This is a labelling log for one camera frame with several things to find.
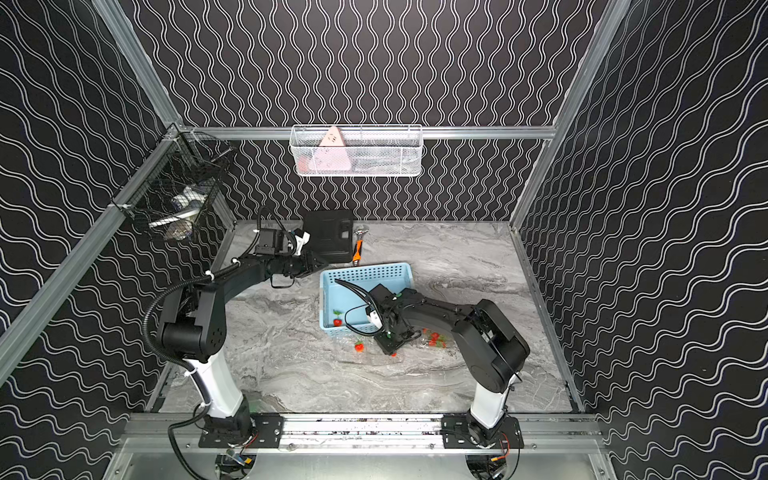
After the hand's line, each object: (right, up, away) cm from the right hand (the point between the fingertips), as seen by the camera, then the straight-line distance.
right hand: (390, 345), depth 88 cm
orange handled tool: (-12, +27, +21) cm, 36 cm away
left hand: (-21, +25, +5) cm, 33 cm away
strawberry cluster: (-16, +6, +4) cm, 18 cm away
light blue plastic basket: (-18, +13, +11) cm, 25 cm away
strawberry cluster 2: (+14, +2, 0) cm, 14 cm away
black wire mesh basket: (-68, +47, +3) cm, 83 cm away
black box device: (-21, +34, +21) cm, 45 cm away
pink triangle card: (-18, +57, +1) cm, 60 cm away
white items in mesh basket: (-59, +40, -3) cm, 72 cm away
